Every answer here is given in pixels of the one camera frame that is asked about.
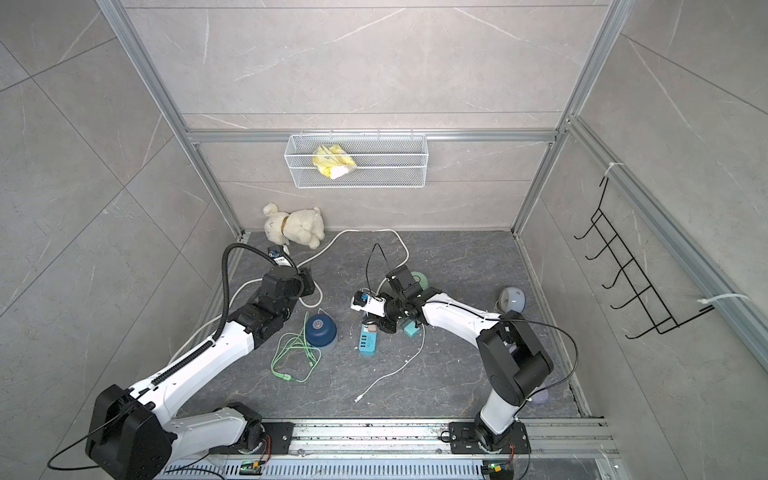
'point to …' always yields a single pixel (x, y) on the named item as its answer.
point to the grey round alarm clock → (512, 299)
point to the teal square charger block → (409, 327)
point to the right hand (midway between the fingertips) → (369, 316)
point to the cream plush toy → (303, 226)
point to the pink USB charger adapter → (372, 328)
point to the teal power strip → (368, 342)
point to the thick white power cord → (378, 285)
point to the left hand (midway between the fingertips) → (304, 265)
